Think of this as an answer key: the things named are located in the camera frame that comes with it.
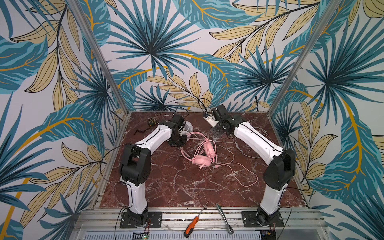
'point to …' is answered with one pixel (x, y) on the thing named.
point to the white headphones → (186, 128)
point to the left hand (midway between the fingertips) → (183, 145)
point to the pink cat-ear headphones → (204, 160)
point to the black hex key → (140, 131)
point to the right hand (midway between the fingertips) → (215, 127)
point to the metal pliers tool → (230, 229)
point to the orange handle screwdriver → (191, 225)
